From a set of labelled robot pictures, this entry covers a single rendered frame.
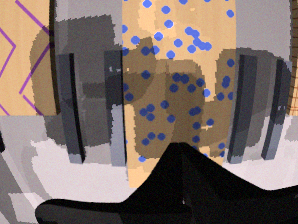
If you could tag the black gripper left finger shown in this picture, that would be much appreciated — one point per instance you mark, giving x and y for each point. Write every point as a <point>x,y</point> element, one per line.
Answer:
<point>158,201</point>

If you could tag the orange grid-patterned flat strip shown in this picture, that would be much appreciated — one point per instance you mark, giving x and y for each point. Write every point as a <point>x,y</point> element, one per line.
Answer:
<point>292,106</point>

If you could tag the tan strip with blue dots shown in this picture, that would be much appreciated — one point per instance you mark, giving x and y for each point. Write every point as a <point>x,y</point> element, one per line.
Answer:
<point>178,64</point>

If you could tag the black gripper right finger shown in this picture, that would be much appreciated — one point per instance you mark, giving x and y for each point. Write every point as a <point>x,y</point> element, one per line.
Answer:
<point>217,196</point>

